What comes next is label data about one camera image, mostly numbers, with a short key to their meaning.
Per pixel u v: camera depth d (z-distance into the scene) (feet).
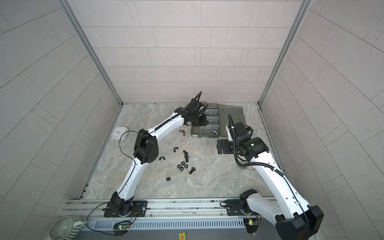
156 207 2.38
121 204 2.01
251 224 2.23
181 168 2.77
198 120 2.69
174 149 2.99
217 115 3.49
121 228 2.11
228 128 2.23
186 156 2.91
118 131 3.16
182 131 3.24
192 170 2.71
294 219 1.17
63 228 2.13
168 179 2.62
